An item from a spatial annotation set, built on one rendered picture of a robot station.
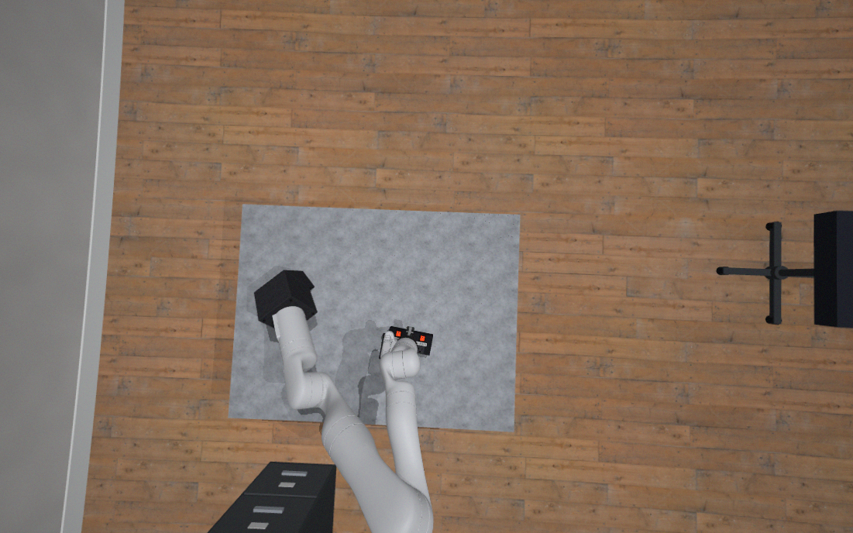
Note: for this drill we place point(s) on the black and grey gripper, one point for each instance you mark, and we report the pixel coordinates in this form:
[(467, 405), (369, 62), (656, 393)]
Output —
[(409, 334)]

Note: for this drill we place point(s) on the black power strip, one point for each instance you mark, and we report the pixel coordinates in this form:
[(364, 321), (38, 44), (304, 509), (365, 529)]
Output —
[(424, 340)]

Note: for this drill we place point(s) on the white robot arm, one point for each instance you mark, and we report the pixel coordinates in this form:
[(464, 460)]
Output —
[(391, 502)]

